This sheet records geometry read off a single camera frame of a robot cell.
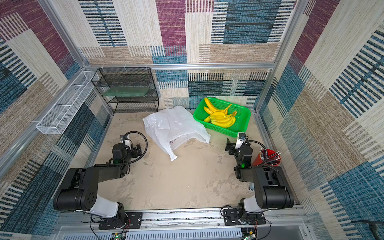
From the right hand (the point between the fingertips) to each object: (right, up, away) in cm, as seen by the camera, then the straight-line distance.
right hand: (237, 140), depth 92 cm
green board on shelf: (-63, +32, +13) cm, 72 cm away
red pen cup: (+16, -8, -11) cm, 21 cm away
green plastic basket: (+10, +16, +19) cm, 26 cm away
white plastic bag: (-42, +8, +11) cm, 44 cm away
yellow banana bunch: (-8, +14, +13) cm, 21 cm away
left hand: (-64, -3, +2) cm, 64 cm away
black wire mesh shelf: (-63, +42, +9) cm, 76 cm away
